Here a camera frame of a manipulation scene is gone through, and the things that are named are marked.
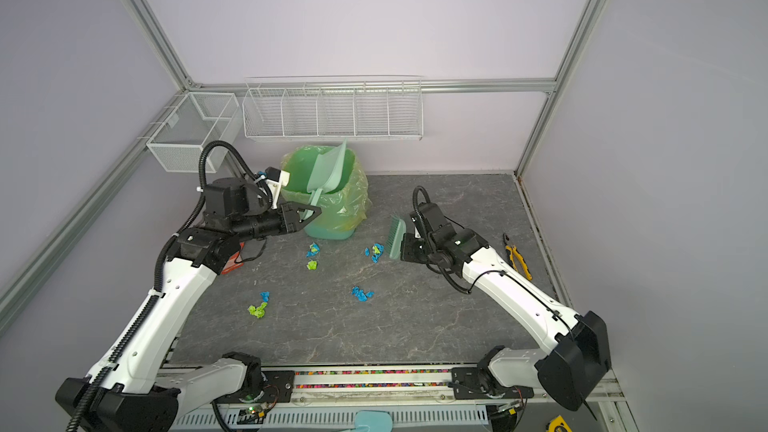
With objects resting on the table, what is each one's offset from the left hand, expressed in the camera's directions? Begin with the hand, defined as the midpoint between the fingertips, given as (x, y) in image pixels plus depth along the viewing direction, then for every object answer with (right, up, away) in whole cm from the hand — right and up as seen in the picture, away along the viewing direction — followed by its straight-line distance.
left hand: (317, 216), depth 68 cm
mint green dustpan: (0, +11, +10) cm, 15 cm away
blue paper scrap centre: (+11, -15, +28) cm, 34 cm away
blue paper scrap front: (+7, -25, +21) cm, 33 cm away
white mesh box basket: (-48, +31, +30) cm, 65 cm away
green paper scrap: (-9, -17, +26) cm, 32 cm away
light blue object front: (+13, -48, +1) cm, 50 cm away
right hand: (+20, -9, +10) cm, 24 cm away
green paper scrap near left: (-21, -28, +17) cm, 39 cm away
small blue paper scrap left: (-21, -25, +21) cm, 39 cm away
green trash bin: (-13, +14, +25) cm, 32 cm away
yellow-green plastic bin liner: (+3, +1, +15) cm, 15 cm away
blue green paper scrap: (-9, -13, +30) cm, 34 cm away
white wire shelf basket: (-3, +34, +30) cm, 45 cm away
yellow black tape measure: (+55, -48, 0) cm, 73 cm away
